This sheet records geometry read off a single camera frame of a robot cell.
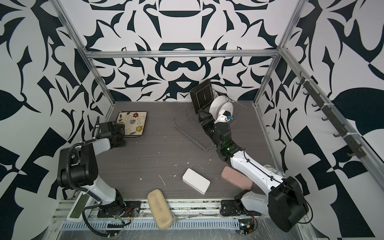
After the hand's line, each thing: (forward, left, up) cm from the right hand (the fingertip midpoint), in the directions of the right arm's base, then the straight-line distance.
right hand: (200, 113), depth 74 cm
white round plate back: (+20, -11, -15) cm, 28 cm away
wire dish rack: (+17, +8, -29) cm, 34 cm away
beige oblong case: (-37, +19, -25) cm, 49 cm away
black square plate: (+30, -3, -17) cm, 34 cm away
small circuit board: (-43, -20, -32) cm, 57 cm away
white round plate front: (+19, -20, -18) cm, 33 cm away
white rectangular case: (-24, +3, -27) cm, 36 cm away
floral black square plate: (+15, +44, -27) cm, 54 cm away
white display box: (-39, +55, -20) cm, 70 cm away
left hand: (+8, +47, -21) cm, 52 cm away
